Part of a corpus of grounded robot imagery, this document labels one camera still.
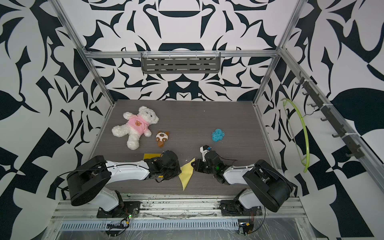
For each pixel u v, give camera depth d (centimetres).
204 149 84
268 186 44
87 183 44
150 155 94
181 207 76
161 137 97
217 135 99
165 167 68
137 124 96
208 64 99
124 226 70
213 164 70
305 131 66
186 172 85
